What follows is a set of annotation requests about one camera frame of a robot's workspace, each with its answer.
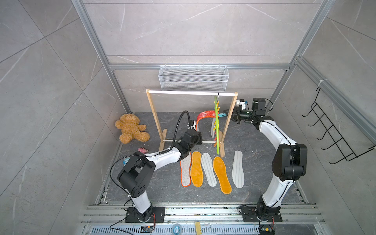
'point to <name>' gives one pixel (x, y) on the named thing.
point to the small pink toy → (143, 150)
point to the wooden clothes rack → (162, 134)
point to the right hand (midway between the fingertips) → (225, 112)
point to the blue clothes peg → (222, 114)
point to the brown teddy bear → (130, 129)
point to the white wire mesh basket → (194, 78)
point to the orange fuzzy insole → (220, 169)
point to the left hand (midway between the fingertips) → (202, 130)
